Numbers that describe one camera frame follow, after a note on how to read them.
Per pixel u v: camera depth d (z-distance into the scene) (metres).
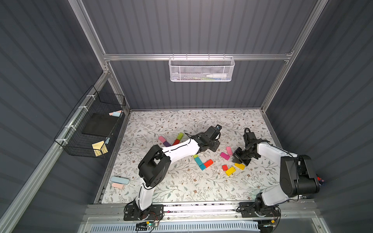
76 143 0.66
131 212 0.72
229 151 0.96
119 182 0.81
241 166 0.87
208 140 0.68
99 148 0.60
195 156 0.93
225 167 0.89
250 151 0.71
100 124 0.77
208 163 0.90
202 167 0.89
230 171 0.87
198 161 0.91
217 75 0.89
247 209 0.74
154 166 0.50
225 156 0.94
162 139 1.02
